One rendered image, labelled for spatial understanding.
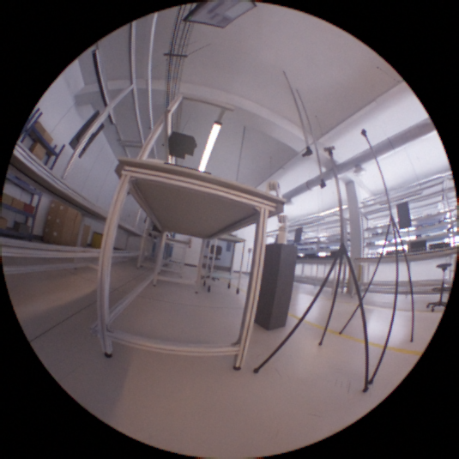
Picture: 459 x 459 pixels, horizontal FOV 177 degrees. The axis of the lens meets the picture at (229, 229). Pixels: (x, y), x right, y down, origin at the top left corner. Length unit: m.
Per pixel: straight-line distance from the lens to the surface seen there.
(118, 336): 0.81
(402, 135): 4.21
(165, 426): 0.69
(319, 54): 3.34
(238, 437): 0.69
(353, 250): 4.71
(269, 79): 3.35
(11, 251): 1.35
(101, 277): 0.75
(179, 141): 1.29
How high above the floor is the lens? 0.63
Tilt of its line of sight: 12 degrees up
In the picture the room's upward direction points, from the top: 9 degrees clockwise
